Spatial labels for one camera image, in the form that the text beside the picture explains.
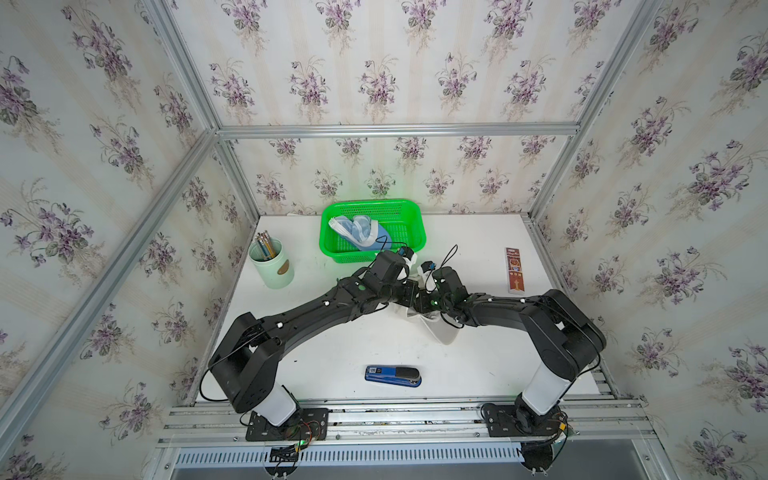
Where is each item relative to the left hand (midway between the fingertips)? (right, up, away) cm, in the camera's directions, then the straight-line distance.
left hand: (422, 292), depth 81 cm
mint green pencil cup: (-44, +4, +12) cm, 46 cm away
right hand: (-1, -4, +13) cm, 13 cm away
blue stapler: (-5, -23, 0) cm, 23 cm away
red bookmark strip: (+35, +2, +20) cm, 40 cm away
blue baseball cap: (-19, +18, +28) cm, 38 cm away
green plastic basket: (-3, +23, +35) cm, 42 cm away
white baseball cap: (+5, -10, +3) cm, 11 cm away
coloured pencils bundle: (-48, +13, +10) cm, 50 cm away
